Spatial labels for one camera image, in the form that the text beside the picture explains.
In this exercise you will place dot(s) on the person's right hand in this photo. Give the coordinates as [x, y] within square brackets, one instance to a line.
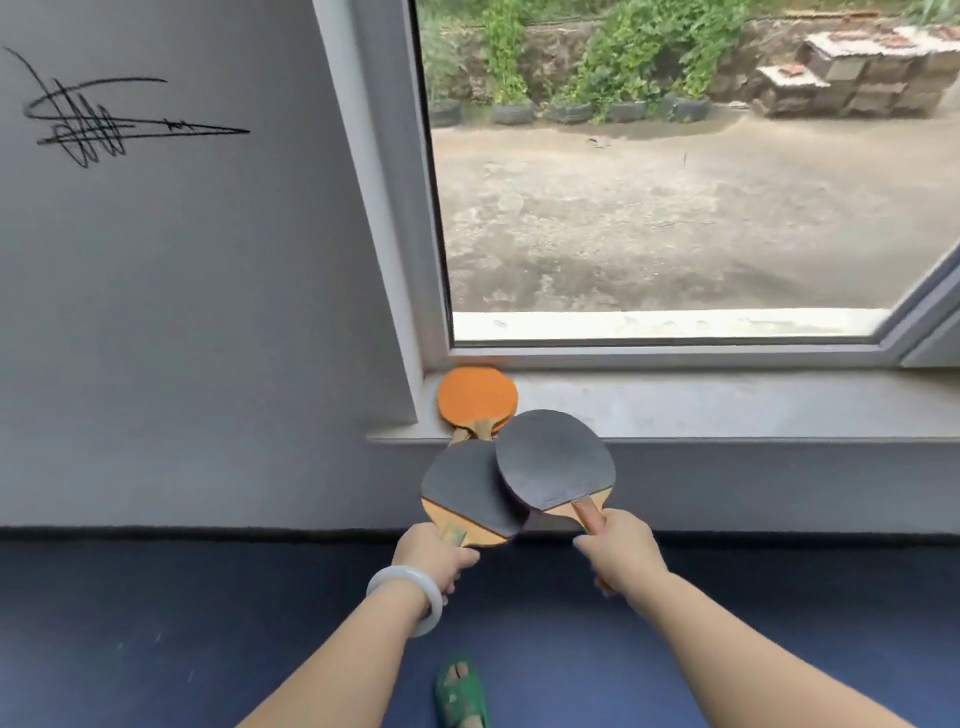
[622, 551]

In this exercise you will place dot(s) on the person's left hand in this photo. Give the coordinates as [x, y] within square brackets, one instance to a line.
[427, 555]

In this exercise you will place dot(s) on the black table tennis paddle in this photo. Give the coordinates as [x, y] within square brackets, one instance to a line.
[555, 457]
[465, 487]

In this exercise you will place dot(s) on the orange table tennis paddle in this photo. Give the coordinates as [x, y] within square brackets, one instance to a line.
[476, 394]
[457, 435]

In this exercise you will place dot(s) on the person's left forearm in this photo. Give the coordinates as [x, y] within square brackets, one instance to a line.
[337, 675]

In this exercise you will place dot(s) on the person's right forearm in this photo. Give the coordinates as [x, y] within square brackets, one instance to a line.
[750, 667]

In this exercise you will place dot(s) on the person's left foot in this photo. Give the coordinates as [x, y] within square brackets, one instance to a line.
[457, 671]

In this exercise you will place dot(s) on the white jade bangle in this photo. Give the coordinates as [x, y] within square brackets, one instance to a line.
[401, 571]

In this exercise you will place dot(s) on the green left slipper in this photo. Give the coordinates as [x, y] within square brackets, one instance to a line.
[461, 697]

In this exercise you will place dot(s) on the white window sill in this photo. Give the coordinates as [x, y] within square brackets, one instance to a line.
[750, 405]

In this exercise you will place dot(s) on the white framed window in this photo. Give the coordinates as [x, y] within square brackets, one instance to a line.
[675, 210]

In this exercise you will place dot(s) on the black tire planter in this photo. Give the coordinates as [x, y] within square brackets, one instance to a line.
[445, 114]
[687, 110]
[513, 114]
[627, 112]
[568, 113]

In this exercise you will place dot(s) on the green climbing plants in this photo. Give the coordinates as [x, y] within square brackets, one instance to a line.
[637, 45]

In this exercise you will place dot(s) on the stack of grey bricks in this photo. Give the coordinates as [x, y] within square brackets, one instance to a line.
[862, 75]

